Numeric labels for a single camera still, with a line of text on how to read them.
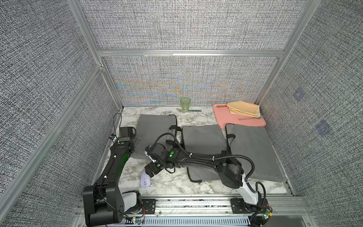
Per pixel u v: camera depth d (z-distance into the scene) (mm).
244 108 1188
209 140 974
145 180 797
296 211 732
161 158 627
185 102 1135
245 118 1106
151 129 1065
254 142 975
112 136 740
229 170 519
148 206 734
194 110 1170
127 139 649
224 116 1137
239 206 732
